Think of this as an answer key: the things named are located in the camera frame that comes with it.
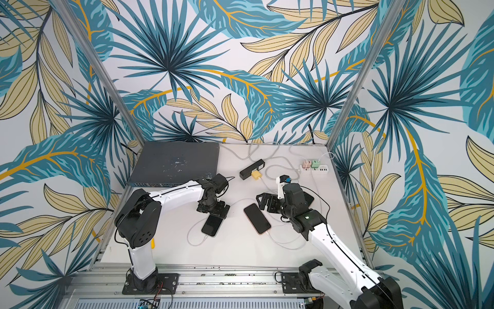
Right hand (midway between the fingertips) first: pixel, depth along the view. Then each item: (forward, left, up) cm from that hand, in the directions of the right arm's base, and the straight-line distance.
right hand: (255, 203), depth 78 cm
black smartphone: (-2, +20, -17) cm, 26 cm away
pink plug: (+26, -28, -7) cm, 39 cm away
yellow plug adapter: (+24, -2, -14) cm, 28 cm away
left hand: (+2, +18, -13) cm, 22 cm away
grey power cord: (+38, -13, -15) cm, 43 cm away
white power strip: (+27, -39, -14) cm, 49 cm away
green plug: (+27, -34, -10) cm, 45 cm away
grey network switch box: (+30, +46, -10) cm, 56 cm away
